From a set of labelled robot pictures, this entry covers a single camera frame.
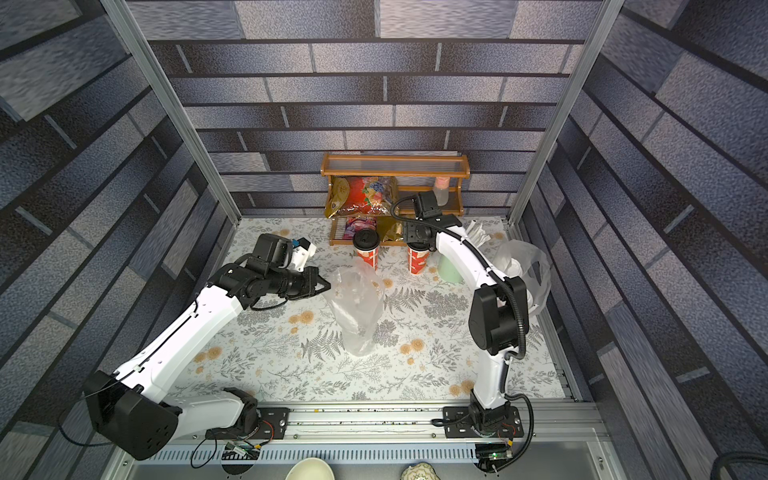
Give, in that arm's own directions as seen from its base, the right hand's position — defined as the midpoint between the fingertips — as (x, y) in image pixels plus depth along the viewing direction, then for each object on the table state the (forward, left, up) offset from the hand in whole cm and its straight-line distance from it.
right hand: (417, 228), depth 93 cm
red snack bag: (+11, +16, +4) cm, 20 cm away
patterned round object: (-61, +1, -17) cm, 63 cm away
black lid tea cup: (-7, 0, -6) cm, 9 cm away
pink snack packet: (+15, +23, -14) cm, 30 cm away
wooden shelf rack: (+23, +1, +5) cm, 23 cm away
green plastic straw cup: (-6, -11, -15) cm, 20 cm away
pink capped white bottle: (+16, -9, +3) cm, 18 cm away
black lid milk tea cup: (-6, +16, 0) cm, 17 cm away
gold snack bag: (+14, +26, +3) cm, 30 cm away
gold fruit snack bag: (+11, +9, -13) cm, 19 cm away
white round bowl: (-61, +26, -15) cm, 68 cm away
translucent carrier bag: (-18, +19, -10) cm, 28 cm away
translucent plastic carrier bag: (-16, -30, +3) cm, 34 cm away
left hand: (-24, +23, +5) cm, 34 cm away
